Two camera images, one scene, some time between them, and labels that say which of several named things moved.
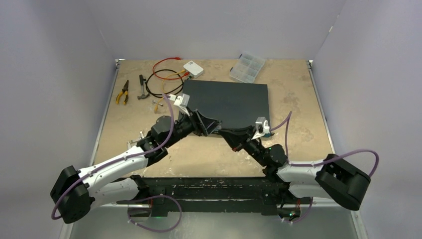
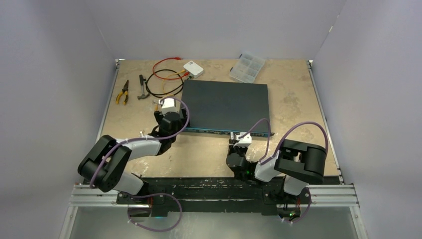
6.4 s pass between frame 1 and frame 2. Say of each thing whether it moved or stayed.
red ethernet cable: stayed
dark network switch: stayed
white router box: stayed
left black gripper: moved
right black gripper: moved
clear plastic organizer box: stayed
